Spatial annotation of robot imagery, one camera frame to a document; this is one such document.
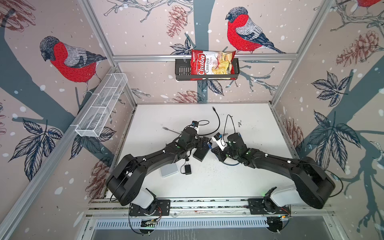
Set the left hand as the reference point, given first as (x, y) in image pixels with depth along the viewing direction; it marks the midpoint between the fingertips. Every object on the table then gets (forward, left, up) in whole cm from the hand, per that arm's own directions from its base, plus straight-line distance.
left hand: (203, 137), depth 85 cm
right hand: (-6, -5, -6) cm, 10 cm away
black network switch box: (-4, +2, -12) cm, 13 cm away
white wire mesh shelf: (-3, +54, +17) cm, 57 cm away
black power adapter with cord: (-13, +9, -13) cm, 21 cm away
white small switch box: (-14, +20, -12) cm, 27 cm away
